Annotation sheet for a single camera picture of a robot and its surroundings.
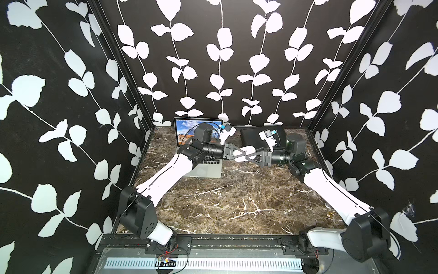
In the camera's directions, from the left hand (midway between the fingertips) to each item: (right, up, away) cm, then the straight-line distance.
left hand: (244, 153), depth 68 cm
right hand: (+1, -1, +1) cm, 2 cm away
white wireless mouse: (+2, +1, 0) cm, 2 cm away
